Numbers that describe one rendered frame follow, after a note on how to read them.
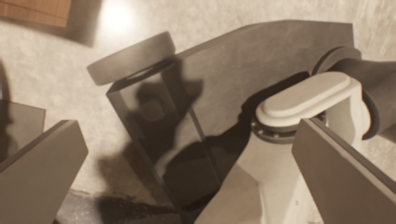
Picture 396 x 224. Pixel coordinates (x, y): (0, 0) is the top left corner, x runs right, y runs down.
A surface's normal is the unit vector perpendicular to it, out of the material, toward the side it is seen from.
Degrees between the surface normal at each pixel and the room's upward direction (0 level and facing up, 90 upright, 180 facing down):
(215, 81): 0
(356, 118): 23
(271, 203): 90
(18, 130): 0
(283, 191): 90
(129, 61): 2
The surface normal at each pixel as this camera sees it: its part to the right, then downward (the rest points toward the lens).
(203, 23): 0.25, 0.32
